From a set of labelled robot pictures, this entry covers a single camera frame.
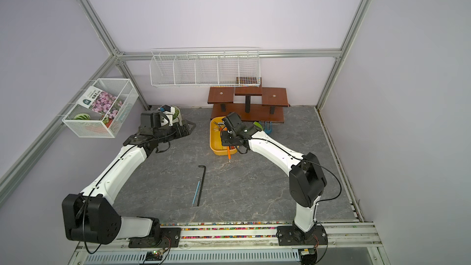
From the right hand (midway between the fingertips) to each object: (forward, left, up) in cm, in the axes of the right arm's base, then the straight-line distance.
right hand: (224, 137), depth 86 cm
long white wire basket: (+38, +2, +13) cm, 40 cm away
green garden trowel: (+19, -18, -14) cm, 30 cm away
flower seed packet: (+5, +50, +18) cm, 53 cm away
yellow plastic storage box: (+19, +7, -15) cm, 25 cm away
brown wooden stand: (+35, -16, -13) cm, 41 cm away
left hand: (+1, +16, +7) cm, 17 cm away
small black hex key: (-16, +12, -17) cm, 26 cm away
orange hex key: (0, -1, -16) cm, 16 cm away
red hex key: (+17, +5, -16) cm, 24 cm away
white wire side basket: (-3, +54, +16) cm, 56 cm away
